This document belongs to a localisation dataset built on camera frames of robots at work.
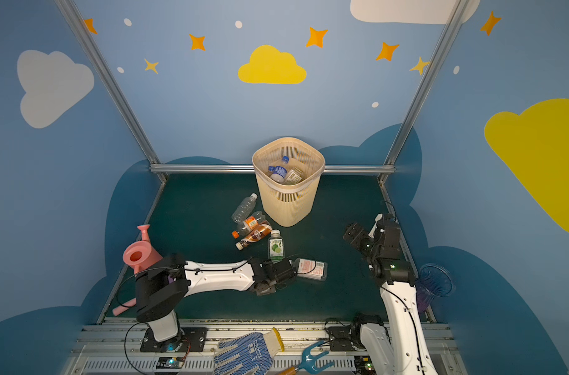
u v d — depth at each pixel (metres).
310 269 0.86
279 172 0.95
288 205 0.88
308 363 0.70
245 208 1.04
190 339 0.76
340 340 0.73
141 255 0.81
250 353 0.72
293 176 0.98
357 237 0.68
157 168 1.16
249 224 0.98
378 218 0.71
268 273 0.65
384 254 0.56
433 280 0.70
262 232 0.96
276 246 0.93
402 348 0.41
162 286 0.49
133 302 0.80
